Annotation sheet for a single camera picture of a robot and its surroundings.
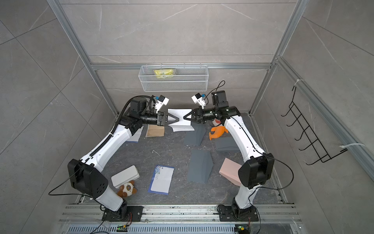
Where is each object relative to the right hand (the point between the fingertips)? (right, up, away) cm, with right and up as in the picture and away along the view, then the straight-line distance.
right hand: (186, 119), depth 70 cm
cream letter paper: (-25, -7, +39) cm, 47 cm away
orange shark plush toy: (+23, -8, +33) cm, 41 cm away
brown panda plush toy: (-33, -39, +9) cm, 51 cm away
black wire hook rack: (+58, -8, -2) cm, 59 cm away
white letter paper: (-2, -3, -1) cm, 3 cm away
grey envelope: (+5, -12, +34) cm, 37 cm away
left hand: (-4, 0, -1) cm, 4 cm away
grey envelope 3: (+28, -16, +32) cm, 45 cm away
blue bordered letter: (-15, -36, +16) cm, 42 cm away
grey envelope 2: (+9, -28, +21) cm, 36 cm away
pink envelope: (+28, -32, +23) cm, 48 cm away
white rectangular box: (-34, -32, +14) cm, 49 cm away
